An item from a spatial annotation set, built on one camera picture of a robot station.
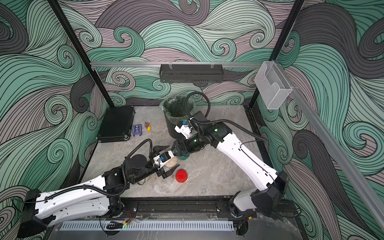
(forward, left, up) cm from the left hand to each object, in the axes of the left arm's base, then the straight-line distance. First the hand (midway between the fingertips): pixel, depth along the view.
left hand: (172, 152), depth 67 cm
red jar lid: (-3, -4, -22) cm, 23 cm away
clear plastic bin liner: (+38, +2, -8) cm, 38 cm away
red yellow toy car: (+33, +23, -23) cm, 47 cm away
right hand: (-2, -2, +2) cm, 3 cm away
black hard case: (+32, +44, -21) cm, 58 cm away
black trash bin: (+22, 0, 0) cm, 22 cm away
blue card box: (+29, +29, -23) cm, 47 cm away
